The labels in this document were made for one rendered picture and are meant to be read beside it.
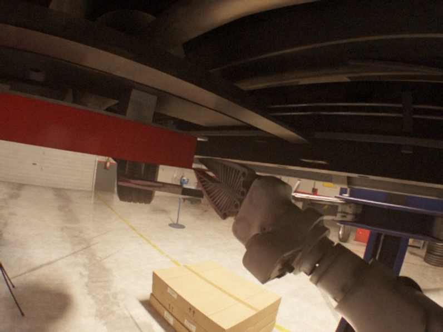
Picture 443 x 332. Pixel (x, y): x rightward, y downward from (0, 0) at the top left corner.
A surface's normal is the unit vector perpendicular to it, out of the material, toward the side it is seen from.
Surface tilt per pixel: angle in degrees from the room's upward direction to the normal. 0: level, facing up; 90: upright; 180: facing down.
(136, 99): 92
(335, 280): 83
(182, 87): 180
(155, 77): 180
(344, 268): 54
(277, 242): 20
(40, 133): 92
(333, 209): 90
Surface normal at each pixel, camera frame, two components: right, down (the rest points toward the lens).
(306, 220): -0.03, -0.83
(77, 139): 0.69, 0.14
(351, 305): -0.75, 0.00
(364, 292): -0.54, -0.43
